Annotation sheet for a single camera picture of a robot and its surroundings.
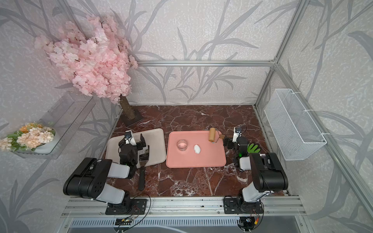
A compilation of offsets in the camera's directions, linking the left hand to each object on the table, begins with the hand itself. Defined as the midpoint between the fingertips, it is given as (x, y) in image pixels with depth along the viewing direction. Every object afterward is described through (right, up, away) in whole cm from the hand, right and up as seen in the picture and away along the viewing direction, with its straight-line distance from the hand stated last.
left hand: (134, 135), depth 89 cm
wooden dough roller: (+50, -2, +9) cm, 50 cm away
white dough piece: (+40, -10, +4) cm, 41 cm away
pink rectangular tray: (+37, -10, +4) cm, 39 cm away
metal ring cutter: (+29, -8, +7) cm, 31 cm away
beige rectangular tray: (+11, -4, +9) cm, 15 cm away
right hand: (+64, 0, +5) cm, 64 cm away
